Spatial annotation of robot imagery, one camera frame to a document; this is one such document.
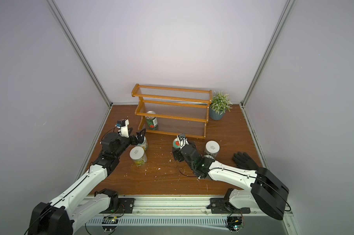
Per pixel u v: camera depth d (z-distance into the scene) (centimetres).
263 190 41
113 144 60
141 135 72
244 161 87
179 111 98
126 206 73
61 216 38
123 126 69
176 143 79
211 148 83
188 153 59
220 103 98
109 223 71
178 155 71
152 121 96
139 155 82
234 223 70
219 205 72
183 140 71
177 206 74
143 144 90
